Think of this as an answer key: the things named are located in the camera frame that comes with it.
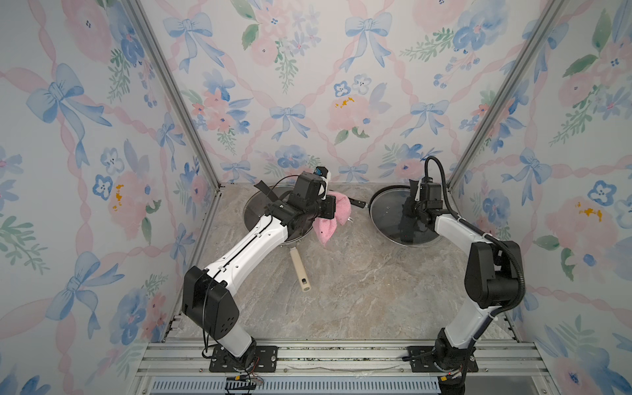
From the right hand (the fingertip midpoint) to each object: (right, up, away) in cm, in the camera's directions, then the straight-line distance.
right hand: (412, 200), depth 97 cm
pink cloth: (-35, -9, -24) cm, 43 cm away
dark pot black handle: (-8, -4, +13) cm, 16 cm away
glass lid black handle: (-3, -11, -3) cm, 11 cm away
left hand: (-31, -1, -18) cm, 36 cm away
